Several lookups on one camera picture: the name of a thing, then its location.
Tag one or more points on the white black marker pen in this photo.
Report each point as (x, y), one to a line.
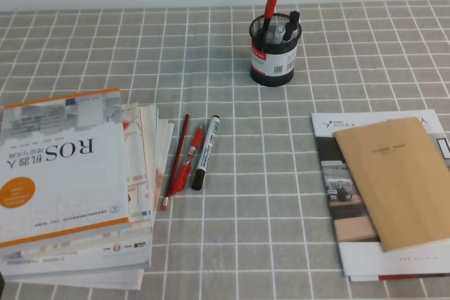
(201, 169)

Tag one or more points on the red ballpoint pen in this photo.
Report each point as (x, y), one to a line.
(185, 170)

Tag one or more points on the grey pen in holder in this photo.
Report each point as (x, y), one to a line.
(275, 35)

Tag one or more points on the black mesh pen holder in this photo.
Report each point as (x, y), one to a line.
(272, 65)

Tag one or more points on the red pen in holder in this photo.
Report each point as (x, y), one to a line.
(268, 14)

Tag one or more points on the dark red pencil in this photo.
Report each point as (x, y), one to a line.
(175, 163)

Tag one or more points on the loose map paper sheets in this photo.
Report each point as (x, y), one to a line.
(147, 139)

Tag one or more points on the grey checked tablecloth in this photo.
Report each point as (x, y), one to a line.
(260, 227)

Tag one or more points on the white exhibition catalogue book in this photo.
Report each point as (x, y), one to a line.
(98, 253)

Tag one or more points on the white ROS textbook orange stripes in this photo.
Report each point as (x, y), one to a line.
(63, 171)

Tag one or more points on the tan classic notebook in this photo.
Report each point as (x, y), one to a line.
(402, 180)

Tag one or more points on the white bottom booklet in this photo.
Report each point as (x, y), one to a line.
(122, 279)

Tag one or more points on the white Agilex brochure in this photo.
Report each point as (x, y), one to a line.
(360, 249)

